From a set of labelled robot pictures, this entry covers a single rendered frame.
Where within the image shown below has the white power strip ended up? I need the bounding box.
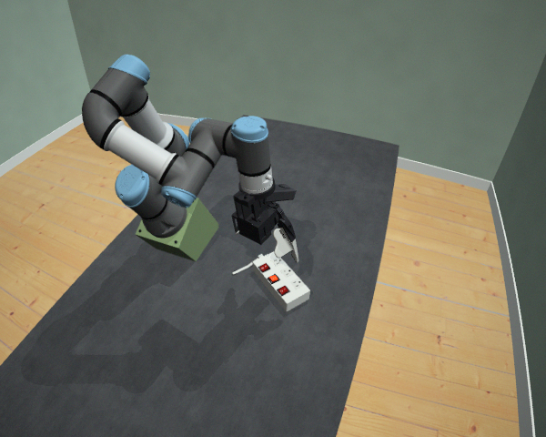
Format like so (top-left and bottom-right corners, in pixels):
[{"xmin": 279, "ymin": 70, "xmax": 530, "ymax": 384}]
[{"xmin": 240, "ymin": 251, "xmax": 310, "ymax": 311}]

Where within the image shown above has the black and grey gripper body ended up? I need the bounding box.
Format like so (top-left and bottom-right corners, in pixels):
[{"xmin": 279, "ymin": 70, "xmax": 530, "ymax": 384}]
[{"xmin": 232, "ymin": 177, "xmax": 283, "ymax": 245}]

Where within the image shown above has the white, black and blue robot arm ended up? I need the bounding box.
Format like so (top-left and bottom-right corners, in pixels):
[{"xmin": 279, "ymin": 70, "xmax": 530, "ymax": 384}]
[{"xmin": 82, "ymin": 55, "xmax": 273, "ymax": 239}]

